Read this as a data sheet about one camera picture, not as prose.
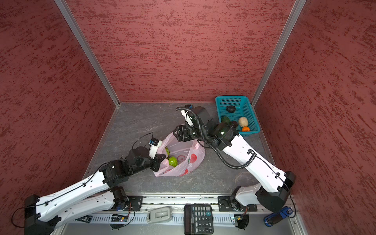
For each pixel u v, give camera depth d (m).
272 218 0.67
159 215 0.70
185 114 0.58
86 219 0.68
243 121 1.03
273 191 0.38
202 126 0.46
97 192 0.50
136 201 0.75
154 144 0.63
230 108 1.13
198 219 0.68
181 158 0.90
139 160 0.54
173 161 0.83
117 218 0.73
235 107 1.16
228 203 0.74
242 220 0.71
